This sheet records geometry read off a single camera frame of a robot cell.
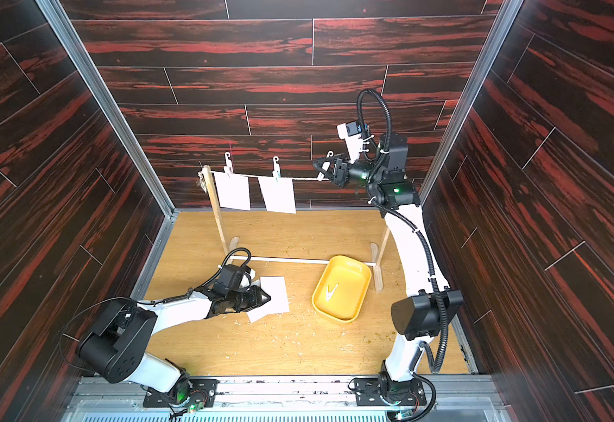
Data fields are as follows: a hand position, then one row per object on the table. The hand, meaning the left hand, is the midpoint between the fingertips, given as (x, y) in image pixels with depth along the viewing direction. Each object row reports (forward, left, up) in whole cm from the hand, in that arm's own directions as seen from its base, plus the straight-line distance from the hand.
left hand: (270, 299), depth 90 cm
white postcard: (+6, -1, -4) cm, 7 cm away
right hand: (+19, -16, +44) cm, 50 cm away
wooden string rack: (+4, +9, +23) cm, 25 cm away
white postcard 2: (-3, 0, +1) cm, 3 cm away
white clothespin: (+3, -21, -1) cm, 21 cm away
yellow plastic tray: (+5, -25, -2) cm, 26 cm away
